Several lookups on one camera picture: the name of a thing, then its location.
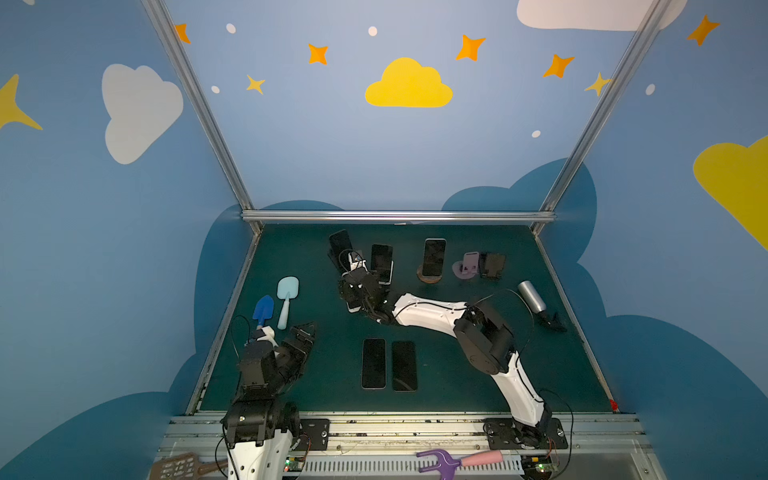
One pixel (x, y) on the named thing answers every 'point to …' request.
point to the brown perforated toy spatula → (183, 467)
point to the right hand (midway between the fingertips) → (352, 272)
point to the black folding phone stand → (332, 259)
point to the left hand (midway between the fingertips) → (320, 335)
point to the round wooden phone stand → (429, 279)
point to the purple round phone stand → (469, 267)
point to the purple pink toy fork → (447, 465)
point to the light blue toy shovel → (287, 289)
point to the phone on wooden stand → (435, 252)
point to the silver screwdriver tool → (538, 306)
